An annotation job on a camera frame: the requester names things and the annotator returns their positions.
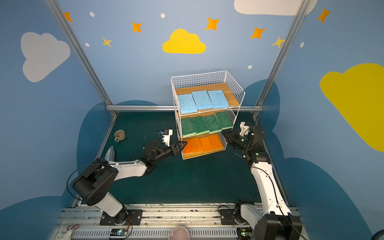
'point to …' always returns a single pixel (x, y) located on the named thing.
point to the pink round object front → (179, 233)
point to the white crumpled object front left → (65, 236)
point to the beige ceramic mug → (120, 135)
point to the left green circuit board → (118, 232)
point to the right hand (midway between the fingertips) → (223, 130)
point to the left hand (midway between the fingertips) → (187, 141)
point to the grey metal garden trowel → (110, 155)
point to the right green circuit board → (246, 232)
